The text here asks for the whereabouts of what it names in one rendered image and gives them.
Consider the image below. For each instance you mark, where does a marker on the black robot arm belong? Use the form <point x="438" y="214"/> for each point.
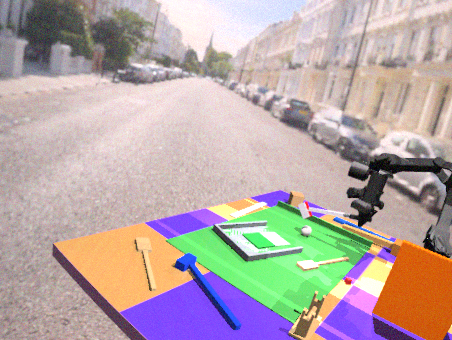
<point x="386" y="165"/>

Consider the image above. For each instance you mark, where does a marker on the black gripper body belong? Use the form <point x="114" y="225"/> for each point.
<point x="371" y="198"/>

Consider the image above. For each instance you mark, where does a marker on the green flat mat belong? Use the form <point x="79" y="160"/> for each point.
<point x="277" y="282"/>

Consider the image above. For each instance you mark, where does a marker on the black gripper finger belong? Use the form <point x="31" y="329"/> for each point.
<point x="374" y="212"/>
<point x="363" y="218"/>

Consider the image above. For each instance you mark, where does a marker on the white golf ball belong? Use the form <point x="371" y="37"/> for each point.
<point x="306" y="230"/>

